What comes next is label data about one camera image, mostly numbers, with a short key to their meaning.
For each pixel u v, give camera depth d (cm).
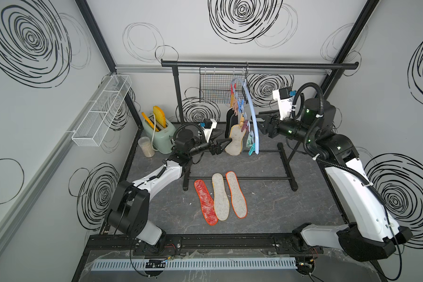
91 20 74
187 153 63
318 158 41
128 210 43
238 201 85
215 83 99
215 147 68
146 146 96
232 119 76
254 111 52
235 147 79
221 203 85
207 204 85
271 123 50
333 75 94
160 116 97
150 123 94
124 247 75
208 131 67
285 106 49
